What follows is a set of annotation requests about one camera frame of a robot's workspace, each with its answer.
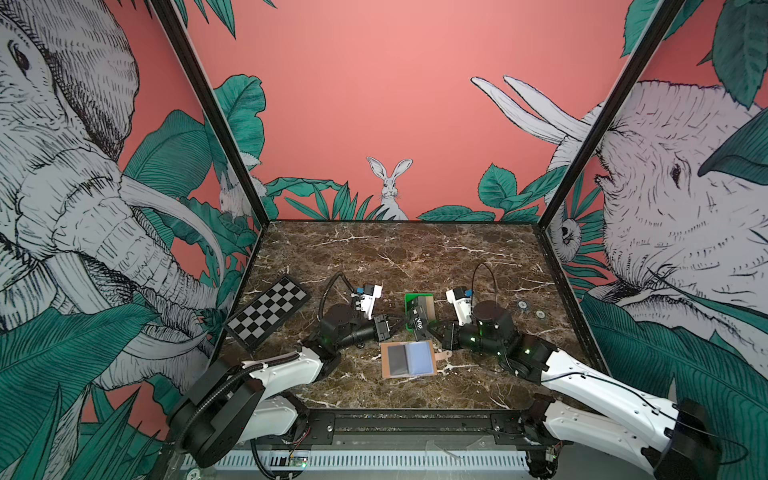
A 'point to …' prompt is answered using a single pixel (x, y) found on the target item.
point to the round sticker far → (523, 305)
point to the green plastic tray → (407, 297)
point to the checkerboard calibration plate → (262, 316)
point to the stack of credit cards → (427, 305)
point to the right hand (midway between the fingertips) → (425, 328)
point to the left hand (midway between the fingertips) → (409, 320)
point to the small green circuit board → (299, 461)
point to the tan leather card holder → (410, 359)
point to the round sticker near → (540, 314)
